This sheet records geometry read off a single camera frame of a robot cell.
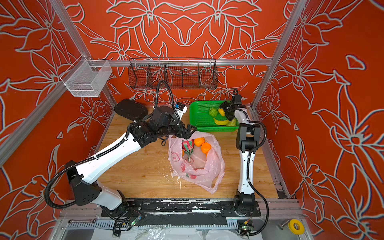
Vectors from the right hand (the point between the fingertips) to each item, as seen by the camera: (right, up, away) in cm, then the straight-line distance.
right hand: (221, 107), depth 109 cm
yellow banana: (+1, -11, -5) cm, 12 cm away
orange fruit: (-18, -23, -18) cm, 34 cm away
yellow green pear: (+6, -12, -9) cm, 16 cm away
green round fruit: (-7, -4, -2) cm, 8 cm away
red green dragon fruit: (-25, -25, -21) cm, 41 cm away
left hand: (-23, -11, -40) cm, 48 cm away
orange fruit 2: (-14, -27, -19) cm, 36 cm away
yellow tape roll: (+24, -59, -41) cm, 76 cm away
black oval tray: (-69, -2, +2) cm, 69 cm away
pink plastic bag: (-15, -37, -31) cm, 51 cm away
